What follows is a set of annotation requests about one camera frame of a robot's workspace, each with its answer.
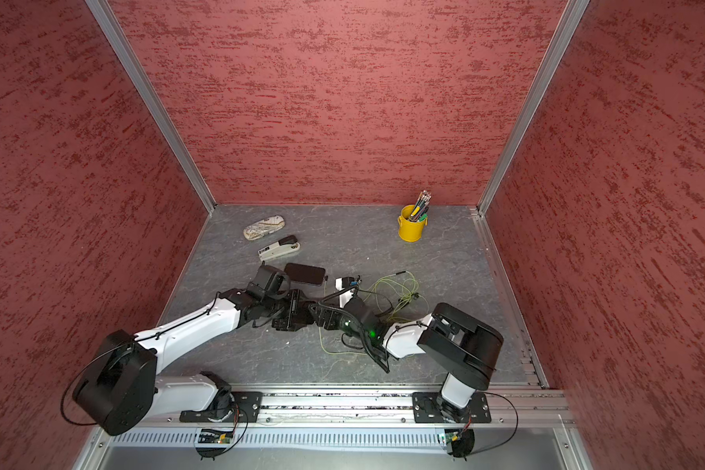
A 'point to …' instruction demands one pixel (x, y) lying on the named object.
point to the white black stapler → (285, 245)
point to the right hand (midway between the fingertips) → (315, 314)
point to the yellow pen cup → (409, 231)
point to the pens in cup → (421, 207)
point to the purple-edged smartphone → (299, 314)
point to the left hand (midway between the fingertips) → (311, 311)
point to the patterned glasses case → (263, 227)
